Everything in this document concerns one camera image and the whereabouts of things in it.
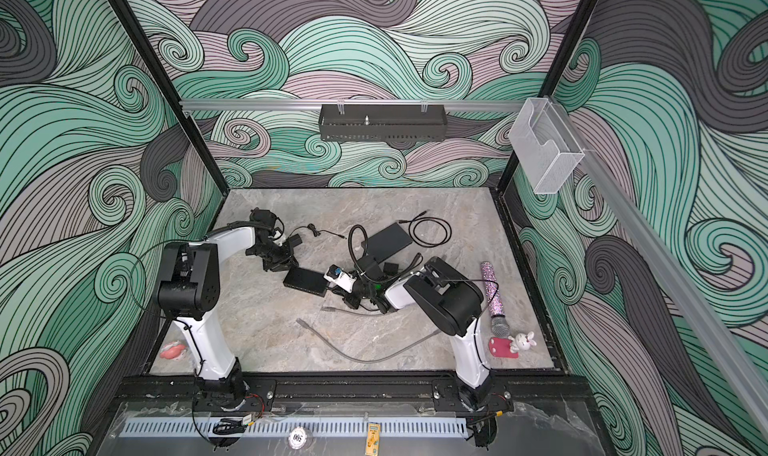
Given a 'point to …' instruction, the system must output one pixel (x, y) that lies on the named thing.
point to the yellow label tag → (372, 442)
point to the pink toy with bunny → (509, 348)
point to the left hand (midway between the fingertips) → (297, 263)
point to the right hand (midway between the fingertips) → (335, 288)
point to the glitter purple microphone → (500, 325)
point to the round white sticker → (297, 437)
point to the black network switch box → (307, 281)
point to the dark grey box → (387, 242)
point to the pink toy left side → (172, 351)
